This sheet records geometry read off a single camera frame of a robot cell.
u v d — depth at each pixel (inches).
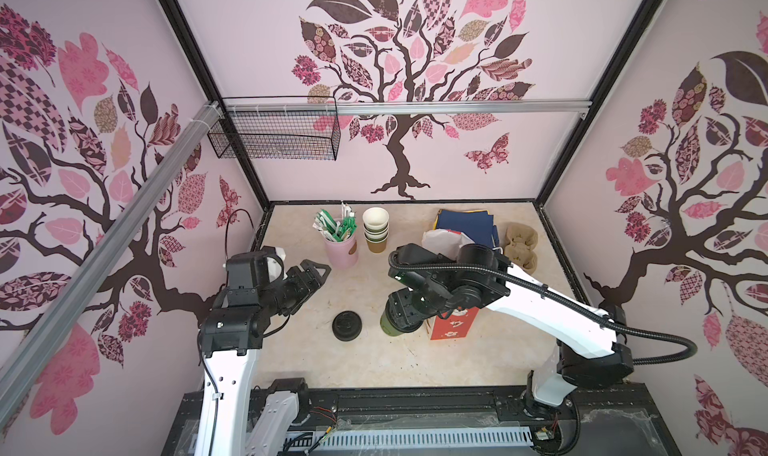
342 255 37.5
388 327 24.4
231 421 14.9
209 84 32.8
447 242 32.9
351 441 27.4
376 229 37.1
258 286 19.2
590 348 15.9
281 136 48.0
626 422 28.4
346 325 33.7
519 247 39.3
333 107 35.4
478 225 42.9
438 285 16.5
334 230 36.3
